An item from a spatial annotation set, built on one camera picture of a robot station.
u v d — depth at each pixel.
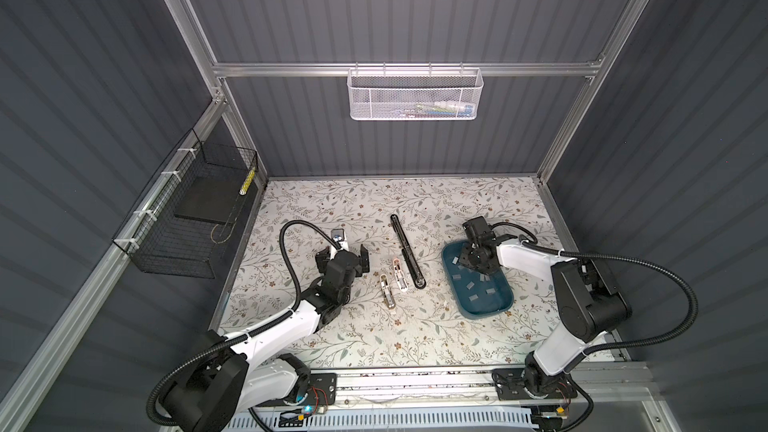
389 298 0.89
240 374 0.42
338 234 0.72
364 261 0.79
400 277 0.91
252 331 0.47
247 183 0.81
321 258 0.77
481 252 0.70
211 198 0.76
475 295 0.88
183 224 0.72
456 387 0.75
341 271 0.63
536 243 0.80
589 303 0.47
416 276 0.92
